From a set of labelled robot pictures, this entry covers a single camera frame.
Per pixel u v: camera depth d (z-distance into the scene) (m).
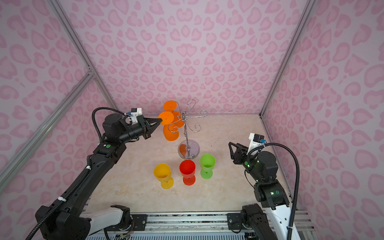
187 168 0.75
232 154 0.62
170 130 0.69
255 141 0.57
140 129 0.62
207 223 0.75
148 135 0.65
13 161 0.53
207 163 0.85
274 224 0.42
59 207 0.39
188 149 0.99
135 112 0.66
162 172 0.80
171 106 0.80
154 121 0.67
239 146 0.60
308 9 0.70
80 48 0.82
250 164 0.56
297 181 0.49
